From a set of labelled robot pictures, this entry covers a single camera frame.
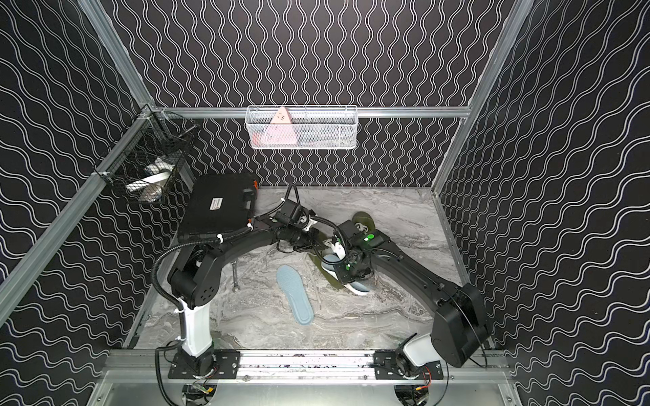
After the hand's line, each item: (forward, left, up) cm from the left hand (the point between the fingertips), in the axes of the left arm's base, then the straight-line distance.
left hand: (325, 242), depth 88 cm
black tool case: (+19, +47, -5) cm, 51 cm away
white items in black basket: (+7, +57, +16) cm, 60 cm away
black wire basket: (+20, +68, +14) cm, 72 cm away
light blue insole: (-11, +11, -11) cm, 19 cm away
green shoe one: (-2, +3, -6) cm, 7 cm away
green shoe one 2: (+19, -16, -9) cm, 27 cm away
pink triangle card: (+31, +18, +24) cm, 43 cm away
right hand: (-12, -7, 0) cm, 14 cm away
